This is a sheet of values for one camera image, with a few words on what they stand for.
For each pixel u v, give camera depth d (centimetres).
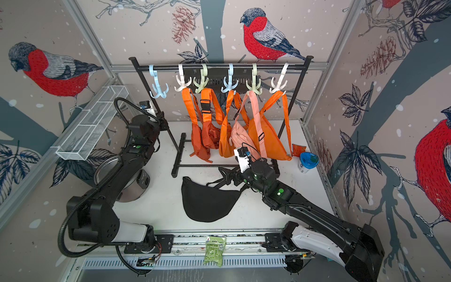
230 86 68
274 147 90
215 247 73
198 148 80
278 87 69
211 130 80
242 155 60
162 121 71
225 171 64
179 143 107
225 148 86
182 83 68
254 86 68
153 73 61
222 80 70
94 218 41
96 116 82
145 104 67
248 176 62
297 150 103
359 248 39
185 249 73
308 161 90
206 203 85
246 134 95
